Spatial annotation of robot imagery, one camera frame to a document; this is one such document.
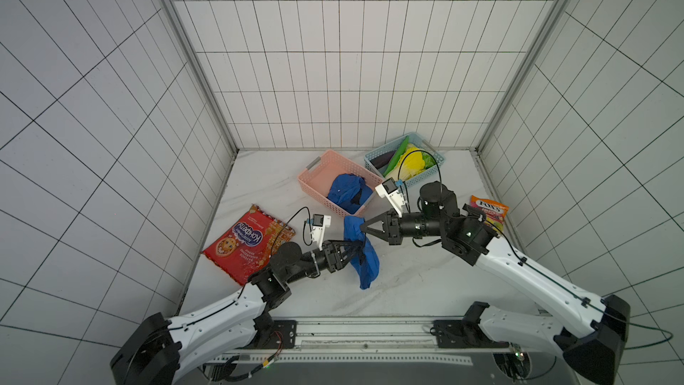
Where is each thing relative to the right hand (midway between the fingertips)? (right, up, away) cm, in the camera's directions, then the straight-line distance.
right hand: (355, 233), depth 62 cm
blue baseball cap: (+2, -7, +4) cm, 8 cm away
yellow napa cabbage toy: (+24, +19, +41) cm, 52 cm away
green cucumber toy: (+20, +21, +47) cm, 55 cm away
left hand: (0, -6, +8) cm, 10 cm away
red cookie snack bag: (-36, -11, +23) cm, 44 cm away
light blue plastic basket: (+30, +29, +55) cm, 69 cm away
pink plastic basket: (-12, +14, +48) cm, 52 cm away
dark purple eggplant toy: (+14, +20, +48) cm, 54 cm away
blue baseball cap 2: (-1, +7, +35) cm, 36 cm away
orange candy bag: (+53, 0, +34) cm, 63 cm away
